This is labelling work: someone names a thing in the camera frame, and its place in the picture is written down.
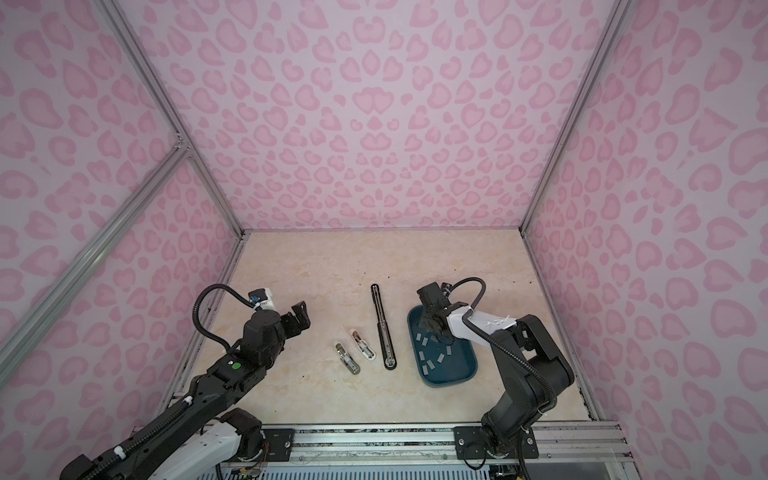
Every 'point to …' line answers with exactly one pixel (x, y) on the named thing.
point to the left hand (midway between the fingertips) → (293, 303)
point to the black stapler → (388, 354)
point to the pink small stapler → (362, 345)
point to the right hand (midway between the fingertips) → (430, 319)
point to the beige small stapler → (347, 359)
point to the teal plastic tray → (440, 364)
